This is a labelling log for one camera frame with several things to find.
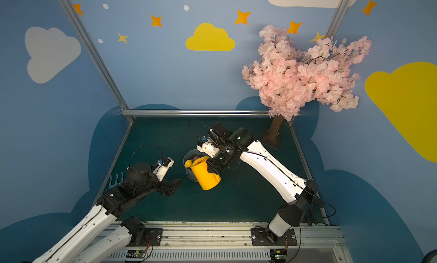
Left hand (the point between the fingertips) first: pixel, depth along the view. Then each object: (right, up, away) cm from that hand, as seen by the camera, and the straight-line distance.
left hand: (173, 171), depth 75 cm
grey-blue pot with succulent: (+5, +5, +17) cm, 18 cm away
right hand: (+18, +3, -5) cm, 19 cm away
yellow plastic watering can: (+16, -3, -4) cm, 16 cm away
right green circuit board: (+46, -36, -3) cm, 58 cm away
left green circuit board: (-15, -35, -3) cm, 38 cm away
